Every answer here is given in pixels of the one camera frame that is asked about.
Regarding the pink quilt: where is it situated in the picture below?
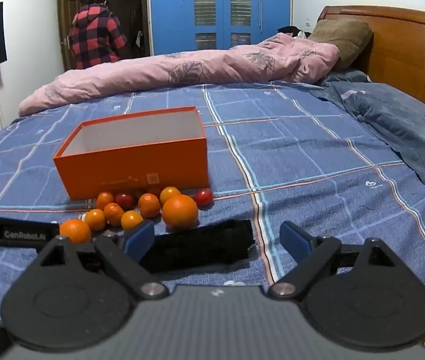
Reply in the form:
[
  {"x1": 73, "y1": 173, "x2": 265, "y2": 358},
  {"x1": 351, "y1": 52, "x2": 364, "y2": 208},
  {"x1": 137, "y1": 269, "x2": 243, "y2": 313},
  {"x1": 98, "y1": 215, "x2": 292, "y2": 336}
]
[{"x1": 18, "y1": 32, "x2": 341, "y2": 118}]

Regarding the brown pillow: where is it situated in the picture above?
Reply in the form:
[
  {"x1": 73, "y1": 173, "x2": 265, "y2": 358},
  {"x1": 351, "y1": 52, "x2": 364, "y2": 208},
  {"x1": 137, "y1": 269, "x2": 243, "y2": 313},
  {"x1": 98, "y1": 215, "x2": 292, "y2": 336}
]
[{"x1": 308, "y1": 19, "x2": 373, "y2": 71}]

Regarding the wooden headboard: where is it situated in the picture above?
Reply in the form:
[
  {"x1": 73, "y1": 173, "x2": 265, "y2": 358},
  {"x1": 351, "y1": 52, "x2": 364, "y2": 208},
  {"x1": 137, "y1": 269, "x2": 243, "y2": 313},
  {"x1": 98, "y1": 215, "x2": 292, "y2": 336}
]
[{"x1": 317, "y1": 5, "x2": 425, "y2": 124}]

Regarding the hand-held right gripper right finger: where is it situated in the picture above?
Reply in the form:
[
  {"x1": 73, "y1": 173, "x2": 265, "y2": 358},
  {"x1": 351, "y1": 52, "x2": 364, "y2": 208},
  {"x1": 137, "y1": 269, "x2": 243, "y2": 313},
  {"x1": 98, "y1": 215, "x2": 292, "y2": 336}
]
[{"x1": 269, "y1": 221, "x2": 391, "y2": 301}]

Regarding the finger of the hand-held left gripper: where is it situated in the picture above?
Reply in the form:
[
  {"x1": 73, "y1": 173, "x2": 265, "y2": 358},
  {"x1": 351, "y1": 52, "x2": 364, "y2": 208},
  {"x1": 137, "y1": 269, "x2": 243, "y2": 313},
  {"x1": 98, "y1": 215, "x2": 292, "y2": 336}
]
[{"x1": 98, "y1": 229, "x2": 125, "y2": 241}]

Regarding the grey-blue blanket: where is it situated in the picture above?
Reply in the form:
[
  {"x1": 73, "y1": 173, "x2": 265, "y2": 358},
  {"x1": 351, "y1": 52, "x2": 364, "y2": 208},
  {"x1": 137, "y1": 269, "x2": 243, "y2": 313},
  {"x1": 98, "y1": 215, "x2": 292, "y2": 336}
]
[{"x1": 310, "y1": 69, "x2": 425, "y2": 185}]

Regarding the red tomato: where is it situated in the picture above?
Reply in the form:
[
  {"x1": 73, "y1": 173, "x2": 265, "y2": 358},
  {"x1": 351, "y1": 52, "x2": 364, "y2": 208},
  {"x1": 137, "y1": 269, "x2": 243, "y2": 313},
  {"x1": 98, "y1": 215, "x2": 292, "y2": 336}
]
[
  {"x1": 195, "y1": 188, "x2": 213, "y2": 207},
  {"x1": 114, "y1": 193, "x2": 135, "y2": 211}
]

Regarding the medium orange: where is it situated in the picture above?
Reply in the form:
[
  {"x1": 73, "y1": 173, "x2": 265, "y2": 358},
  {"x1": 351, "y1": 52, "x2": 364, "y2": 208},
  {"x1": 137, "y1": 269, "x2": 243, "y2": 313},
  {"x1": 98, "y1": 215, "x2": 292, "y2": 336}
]
[{"x1": 59, "y1": 219, "x2": 92, "y2": 244}]

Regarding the black fuzzy strap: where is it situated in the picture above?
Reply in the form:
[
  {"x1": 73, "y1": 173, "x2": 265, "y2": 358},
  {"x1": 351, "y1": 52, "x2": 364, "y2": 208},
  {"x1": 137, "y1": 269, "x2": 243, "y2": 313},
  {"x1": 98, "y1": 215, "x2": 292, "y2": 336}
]
[{"x1": 140, "y1": 219, "x2": 257, "y2": 274}]

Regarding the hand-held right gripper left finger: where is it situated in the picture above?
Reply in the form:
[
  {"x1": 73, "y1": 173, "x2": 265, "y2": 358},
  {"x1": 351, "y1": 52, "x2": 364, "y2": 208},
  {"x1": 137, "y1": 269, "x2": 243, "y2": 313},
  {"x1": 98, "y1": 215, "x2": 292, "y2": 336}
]
[{"x1": 39, "y1": 220, "x2": 169, "y2": 301}]

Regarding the large orange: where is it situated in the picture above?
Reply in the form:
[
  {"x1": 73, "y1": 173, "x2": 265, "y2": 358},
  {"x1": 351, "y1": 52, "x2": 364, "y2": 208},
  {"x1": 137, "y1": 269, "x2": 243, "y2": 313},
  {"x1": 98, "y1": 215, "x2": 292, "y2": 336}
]
[{"x1": 162, "y1": 194, "x2": 199, "y2": 230}]

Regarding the orange cardboard box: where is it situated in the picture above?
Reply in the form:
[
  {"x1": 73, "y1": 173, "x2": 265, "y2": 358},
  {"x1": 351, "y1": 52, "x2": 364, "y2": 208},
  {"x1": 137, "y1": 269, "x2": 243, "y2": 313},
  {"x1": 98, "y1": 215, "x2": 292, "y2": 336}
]
[{"x1": 53, "y1": 106, "x2": 209, "y2": 200}]

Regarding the blue plaid bedsheet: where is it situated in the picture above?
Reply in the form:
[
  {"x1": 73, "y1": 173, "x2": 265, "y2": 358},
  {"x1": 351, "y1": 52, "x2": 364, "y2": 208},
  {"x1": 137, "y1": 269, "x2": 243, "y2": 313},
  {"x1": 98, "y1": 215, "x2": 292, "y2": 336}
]
[{"x1": 0, "y1": 79, "x2": 425, "y2": 321}]

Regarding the pile of small tangerines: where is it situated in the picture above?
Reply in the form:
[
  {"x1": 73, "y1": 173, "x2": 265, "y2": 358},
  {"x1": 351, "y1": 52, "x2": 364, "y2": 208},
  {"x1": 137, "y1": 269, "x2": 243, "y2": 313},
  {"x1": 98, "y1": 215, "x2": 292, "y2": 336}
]
[{"x1": 84, "y1": 186, "x2": 182, "y2": 232}]

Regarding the dark clothing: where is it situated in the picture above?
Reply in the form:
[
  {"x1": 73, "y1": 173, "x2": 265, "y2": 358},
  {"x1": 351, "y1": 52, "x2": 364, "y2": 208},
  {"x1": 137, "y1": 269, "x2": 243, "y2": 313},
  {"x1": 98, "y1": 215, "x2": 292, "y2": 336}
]
[{"x1": 277, "y1": 25, "x2": 312, "y2": 39}]

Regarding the blue wardrobe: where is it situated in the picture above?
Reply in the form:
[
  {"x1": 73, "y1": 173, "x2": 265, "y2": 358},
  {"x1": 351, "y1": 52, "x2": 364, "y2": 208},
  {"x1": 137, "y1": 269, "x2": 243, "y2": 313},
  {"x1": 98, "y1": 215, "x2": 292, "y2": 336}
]
[{"x1": 146, "y1": 0, "x2": 296, "y2": 56}]

